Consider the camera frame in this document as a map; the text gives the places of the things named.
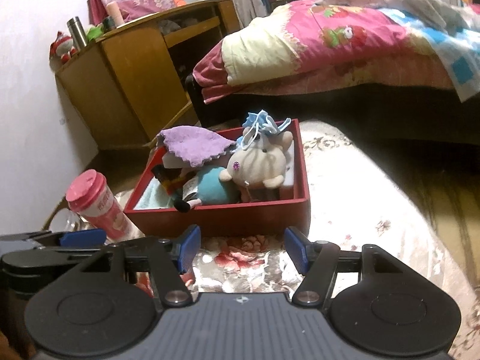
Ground floral satin tablecloth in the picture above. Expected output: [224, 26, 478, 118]
[186, 120, 479, 359]

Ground steel thermos bottle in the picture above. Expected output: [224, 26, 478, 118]
[67, 16, 88, 50]

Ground purple cloth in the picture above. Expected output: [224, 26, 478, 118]
[156, 125, 237, 168]

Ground white sponge block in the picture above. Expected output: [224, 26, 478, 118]
[281, 142, 295, 189]

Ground pink lidded paper cup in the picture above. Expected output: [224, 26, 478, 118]
[65, 169, 135, 242]

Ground blue face mask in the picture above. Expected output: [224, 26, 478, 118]
[238, 110, 291, 150]

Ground wooden corner cabinet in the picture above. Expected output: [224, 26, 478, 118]
[55, 0, 240, 150]

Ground red cardboard box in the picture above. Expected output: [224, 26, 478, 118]
[124, 119, 311, 238]

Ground green toy on cabinet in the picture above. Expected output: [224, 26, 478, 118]
[86, 24, 104, 42]

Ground pink bottle on cabinet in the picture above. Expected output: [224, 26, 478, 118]
[106, 1, 125, 28]

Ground red santa figurine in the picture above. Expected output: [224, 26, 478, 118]
[49, 31, 77, 64]

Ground beige mouse plush toy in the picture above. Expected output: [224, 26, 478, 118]
[219, 127, 294, 189]

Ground light green towel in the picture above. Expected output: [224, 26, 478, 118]
[134, 178, 173, 211]

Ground colourful patchwork quilt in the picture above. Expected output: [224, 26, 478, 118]
[193, 0, 479, 103]

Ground pink pig plush toy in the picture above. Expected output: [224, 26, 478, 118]
[173, 165, 240, 213]

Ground rainbow striped knit hat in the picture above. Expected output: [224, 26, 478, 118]
[151, 164, 195, 196]

